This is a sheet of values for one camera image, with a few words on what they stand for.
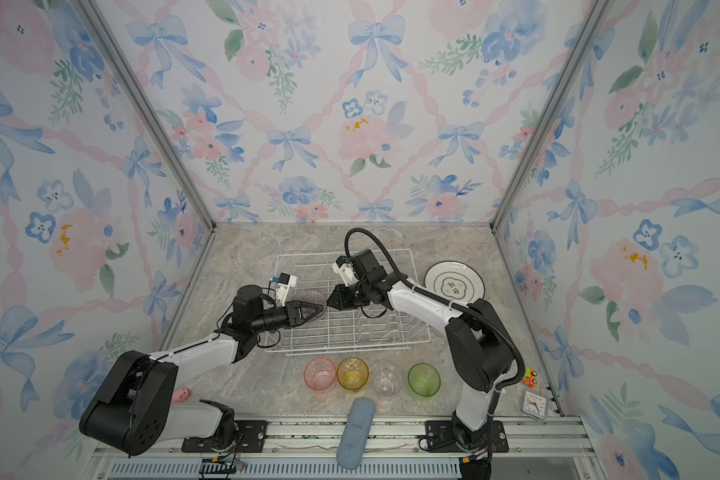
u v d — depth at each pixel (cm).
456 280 100
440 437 73
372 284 69
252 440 73
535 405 77
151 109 87
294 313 75
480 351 47
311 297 92
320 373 84
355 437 72
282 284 78
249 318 68
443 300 53
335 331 92
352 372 84
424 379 82
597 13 69
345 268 81
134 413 41
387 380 82
